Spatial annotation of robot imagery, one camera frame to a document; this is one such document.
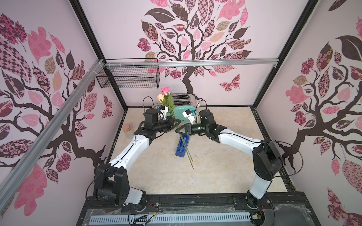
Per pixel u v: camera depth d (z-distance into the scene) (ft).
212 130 2.19
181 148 2.94
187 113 2.45
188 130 2.29
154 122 2.11
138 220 2.36
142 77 2.61
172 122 2.44
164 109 2.47
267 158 1.55
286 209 2.38
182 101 3.29
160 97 2.60
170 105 2.61
